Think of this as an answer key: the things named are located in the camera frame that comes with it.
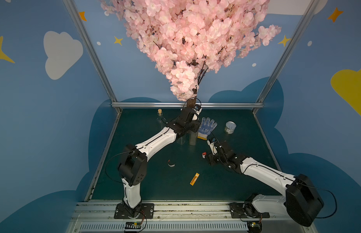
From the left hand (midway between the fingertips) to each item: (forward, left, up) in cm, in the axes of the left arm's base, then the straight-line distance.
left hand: (198, 118), depth 86 cm
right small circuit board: (-51, -29, -25) cm, 63 cm away
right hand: (-16, -9, -14) cm, 23 cm away
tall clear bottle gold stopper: (0, +2, -19) cm, 20 cm away
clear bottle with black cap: (-4, +10, -19) cm, 21 cm away
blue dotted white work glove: (+10, -9, -23) cm, 27 cm away
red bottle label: (-21, +15, -22) cm, 34 cm away
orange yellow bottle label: (-29, +1, -23) cm, 37 cm away
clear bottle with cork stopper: (+1, +23, -4) cm, 23 cm away
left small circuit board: (-52, +33, -25) cm, 67 cm away
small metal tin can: (+8, -26, -17) cm, 32 cm away
